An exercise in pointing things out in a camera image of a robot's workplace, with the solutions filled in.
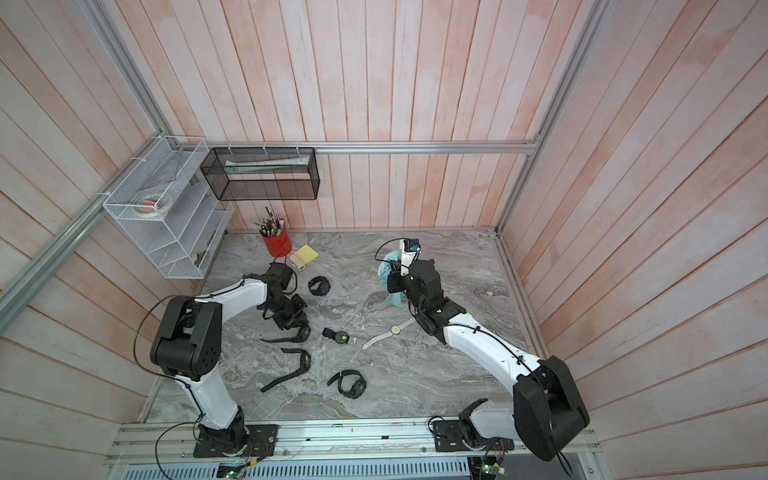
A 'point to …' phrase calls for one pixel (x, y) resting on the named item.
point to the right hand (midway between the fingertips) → (391, 260)
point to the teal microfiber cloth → (396, 298)
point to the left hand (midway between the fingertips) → (310, 322)
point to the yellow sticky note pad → (306, 254)
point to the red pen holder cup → (279, 246)
